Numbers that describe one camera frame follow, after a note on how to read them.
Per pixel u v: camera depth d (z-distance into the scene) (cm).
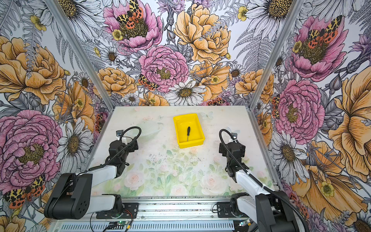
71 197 43
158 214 74
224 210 74
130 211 73
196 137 102
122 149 72
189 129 106
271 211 42
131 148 83
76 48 86
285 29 80
